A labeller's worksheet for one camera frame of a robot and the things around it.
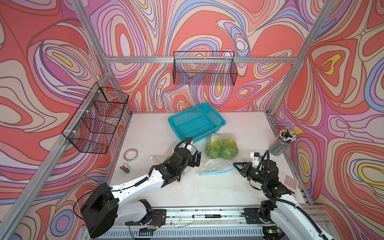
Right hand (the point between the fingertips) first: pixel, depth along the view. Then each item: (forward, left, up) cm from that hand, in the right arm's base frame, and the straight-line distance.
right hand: (234, 167), depth 80 cm
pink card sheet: (-6, -32, -8) cm, 33 cm away
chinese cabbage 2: (+12, 0, +1) cm, 12 cm away
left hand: (+7, +20, +6) cm, 22 cm away
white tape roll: (+16, +63, -8) cm, 66 cm away
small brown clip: (+4, +63, -7) cm, 63 cm away
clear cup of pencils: (+14, -31, +7) cm, 35 cm away
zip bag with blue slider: (+1, +12, 0) cm, 12 cm away
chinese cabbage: (+13, +9, 0) cm, 16 cm away
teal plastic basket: (+42, +19, -9) cm, 47 cm away
